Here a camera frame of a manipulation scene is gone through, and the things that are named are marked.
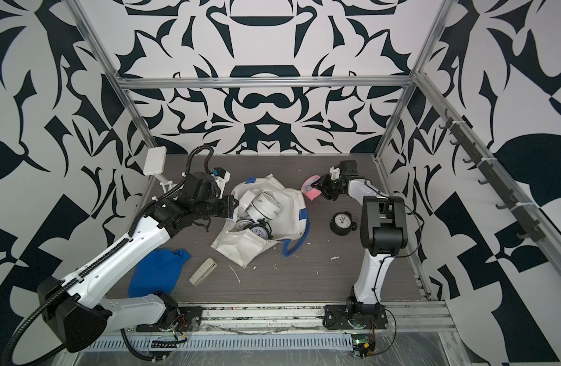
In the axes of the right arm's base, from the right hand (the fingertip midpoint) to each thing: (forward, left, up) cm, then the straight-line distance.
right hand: (314, 183), depth 98 cm
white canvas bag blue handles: (-20, +11, -1) cm, 23 cm away
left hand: (-18, +28, +15) cm, 37 cm away
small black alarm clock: (-21, +21, +1) cm, 30 cm away
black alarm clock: (-17, -10, -6) cm, 20 cm away
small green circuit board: (-55, -10, -10) cm, 57 cm away
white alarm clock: (-13, +19, +3) cm, 23 cm away
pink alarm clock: (-2, +3, -3) cm, 4 cm away
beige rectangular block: (-36, +43, -5) cm, 56 cm away
